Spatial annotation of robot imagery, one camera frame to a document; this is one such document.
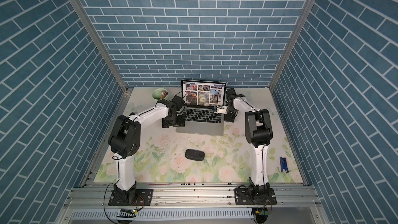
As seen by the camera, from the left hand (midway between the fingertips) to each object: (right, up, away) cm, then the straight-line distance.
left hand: (180, 126), depth 95 cm
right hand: (+33, +7, +10) cm, 35 cm away
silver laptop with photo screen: (+12, +17, +10) cm, 23 cm away
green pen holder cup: (-14, +20, +4) cm, 25 cm away
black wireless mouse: (+10, -15, -9) cm, 20 cm away
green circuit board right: (+42, -37, -24) cm, 61 cm away
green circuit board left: (-21, -38, -23) cm, 49 cm away
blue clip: (+58, -19, -12) cm, 63 cm away
